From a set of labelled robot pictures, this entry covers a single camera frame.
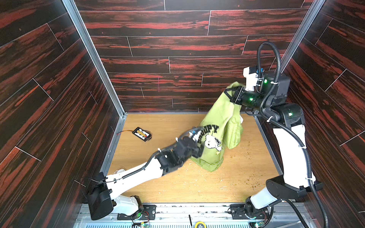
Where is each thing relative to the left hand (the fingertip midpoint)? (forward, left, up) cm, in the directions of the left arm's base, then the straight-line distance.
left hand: (200, 140), depth 73 cm
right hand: (+10, -10, +25) cm, 29 cm away
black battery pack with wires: (+21, +38, -24) cm, 49 cm away
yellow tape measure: (-34, 0, -24) cm, 41 cm away
